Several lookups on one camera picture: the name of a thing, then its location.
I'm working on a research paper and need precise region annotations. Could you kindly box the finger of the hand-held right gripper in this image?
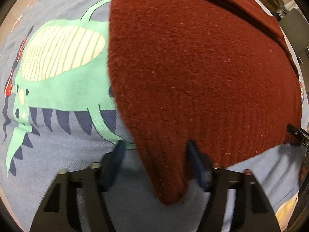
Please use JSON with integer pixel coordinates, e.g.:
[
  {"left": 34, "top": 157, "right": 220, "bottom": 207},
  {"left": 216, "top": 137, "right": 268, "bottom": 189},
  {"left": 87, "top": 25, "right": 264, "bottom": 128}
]
[{"left": 287, "top": 124, "right": 309, "bottom": 151}]

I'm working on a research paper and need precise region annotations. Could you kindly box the dark red knit sweater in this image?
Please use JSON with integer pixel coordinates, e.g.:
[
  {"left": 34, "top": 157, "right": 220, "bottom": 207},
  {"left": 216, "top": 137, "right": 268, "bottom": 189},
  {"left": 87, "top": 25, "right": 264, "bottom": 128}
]
[{"left": 107, "top": 0, "right": 303, "bottom": 206}]

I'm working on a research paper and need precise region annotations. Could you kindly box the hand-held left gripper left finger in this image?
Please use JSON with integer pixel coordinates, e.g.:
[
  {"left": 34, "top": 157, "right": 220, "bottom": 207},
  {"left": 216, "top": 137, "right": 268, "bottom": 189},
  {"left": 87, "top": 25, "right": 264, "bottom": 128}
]
[{"left": 29, "top": 140, "right": 126, "bottom": 232}]

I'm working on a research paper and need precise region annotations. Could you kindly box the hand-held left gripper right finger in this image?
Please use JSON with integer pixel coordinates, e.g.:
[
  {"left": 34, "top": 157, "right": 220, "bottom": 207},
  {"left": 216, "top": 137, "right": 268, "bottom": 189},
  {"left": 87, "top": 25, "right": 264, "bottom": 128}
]
[{"left": 187, "top": 140, "right": 282, "bottom": 232}]

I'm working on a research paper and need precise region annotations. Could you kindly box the blue printed bedsheet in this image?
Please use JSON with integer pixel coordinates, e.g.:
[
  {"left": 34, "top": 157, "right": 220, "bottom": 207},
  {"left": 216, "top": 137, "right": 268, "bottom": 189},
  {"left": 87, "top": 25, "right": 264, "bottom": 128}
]
[{"left": 0, "top": 0, "right": 309, "bottom": 232}]

